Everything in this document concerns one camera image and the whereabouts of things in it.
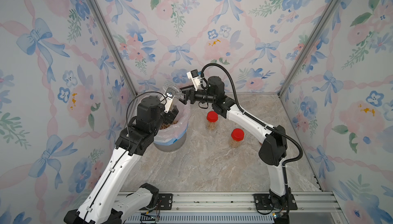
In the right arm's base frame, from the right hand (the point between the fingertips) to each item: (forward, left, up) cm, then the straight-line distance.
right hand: (176, 92), depth 71 cm
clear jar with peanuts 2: (-9, -32, -35) cm, 48 cm away
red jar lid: (+3, -18, -23) cm, 30 cm away
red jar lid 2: (-10, -31, -22) cm, 39 cm away
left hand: (-7, +4, +2) cm, 8 cm away
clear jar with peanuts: (+4, -18, -34) cm, 39 cm away
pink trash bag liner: (-16, +3, -12) cm, 20 cm away
